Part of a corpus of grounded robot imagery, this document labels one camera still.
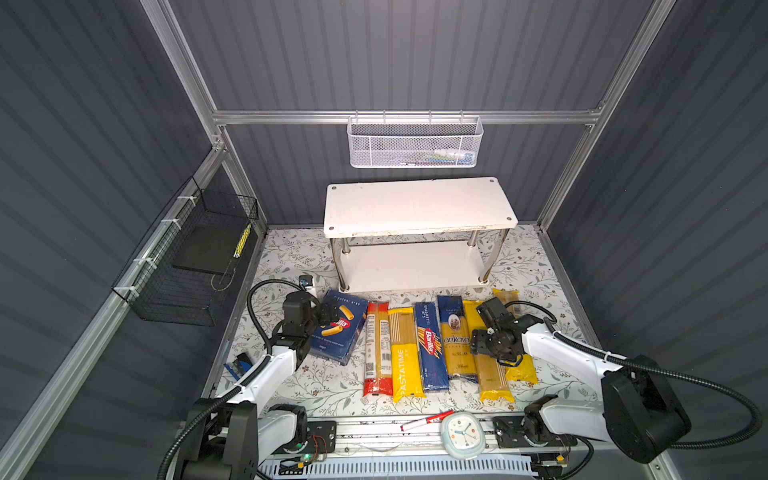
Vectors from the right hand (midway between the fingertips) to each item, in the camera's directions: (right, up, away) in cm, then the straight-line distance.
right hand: (486, 350), depth 88 cm
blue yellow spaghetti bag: (-8, +3, +1) cm, 9 cm away
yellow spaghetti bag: (-1, -5, -7) cm, 9 cm away
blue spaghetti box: (-17, -1, -5) cm, 18 cm away
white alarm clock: (-11, -16, -16) cm, 25 cm away
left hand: (-50, +15, +1) cm, 52 cm away
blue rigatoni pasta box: (-44, +4, -5) cm, 44 cm away
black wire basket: (-80, +24, -15) cm, 85 cm away
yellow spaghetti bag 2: (+9, -4, -5) cm, 11 cm away
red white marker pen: (-19, -14, -12) cm, 27 cm away
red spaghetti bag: (-32, 0, -3) cm, 32 cm away
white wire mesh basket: (-18, +76, +36) cm, 86 cm away
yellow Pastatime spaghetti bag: (-24, -1, -3) cm, 24 cm away
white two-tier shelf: (-22, +34, -13) cm, 42 cm away
